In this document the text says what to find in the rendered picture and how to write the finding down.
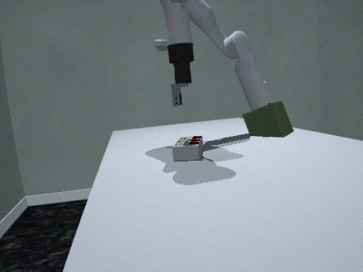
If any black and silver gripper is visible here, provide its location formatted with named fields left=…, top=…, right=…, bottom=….
left=155, top=26, right=194, bottom=106

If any white power strip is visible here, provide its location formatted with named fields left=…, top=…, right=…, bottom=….
left=166, top=136, right=203, bottom=161

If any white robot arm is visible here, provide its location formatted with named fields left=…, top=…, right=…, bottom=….
left=160, top=0, right=274, bottom=110

